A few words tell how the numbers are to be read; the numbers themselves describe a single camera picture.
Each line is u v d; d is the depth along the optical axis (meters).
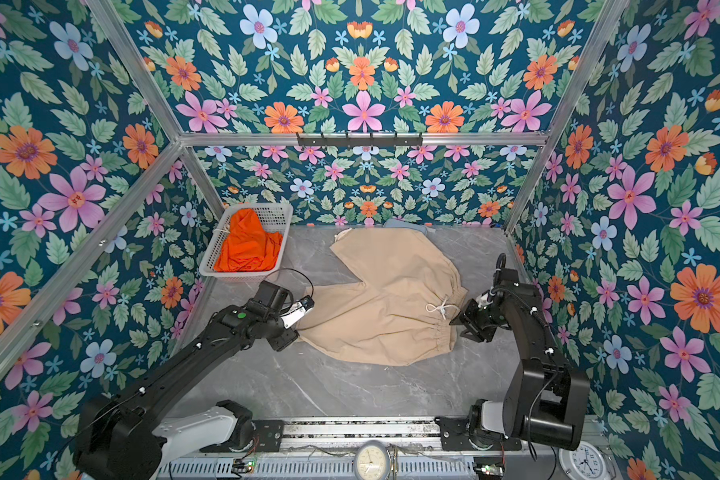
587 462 0.67
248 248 1.06
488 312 0.69
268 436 0.74
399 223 1.19
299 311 0.74
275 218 1.19
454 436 0.73
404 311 0.96
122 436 0.38
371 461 0.67
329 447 0.73
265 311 0.63
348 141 0.92
